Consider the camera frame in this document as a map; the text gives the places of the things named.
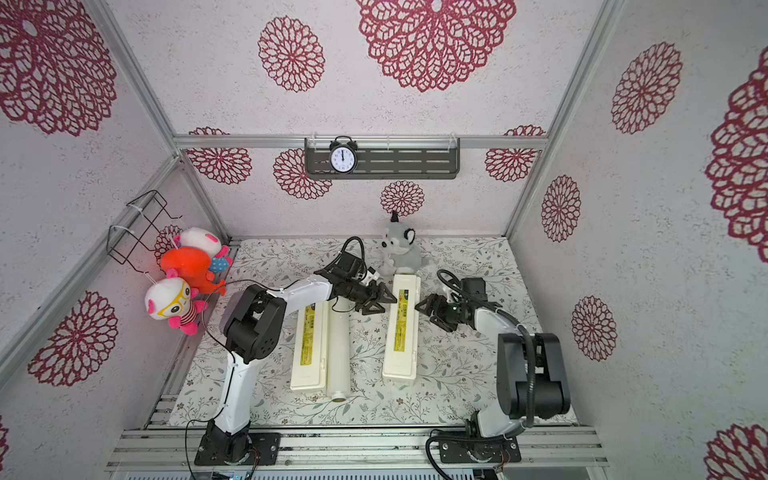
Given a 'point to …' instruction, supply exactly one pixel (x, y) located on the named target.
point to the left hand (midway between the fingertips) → (392, 305)
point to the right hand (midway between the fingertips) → (423, 309)
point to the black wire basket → (143, 221)
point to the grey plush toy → (401, 256)
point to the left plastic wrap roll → (338, 349)
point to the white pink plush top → (202, 237)
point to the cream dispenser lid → (401, 346)
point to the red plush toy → (193, 266)
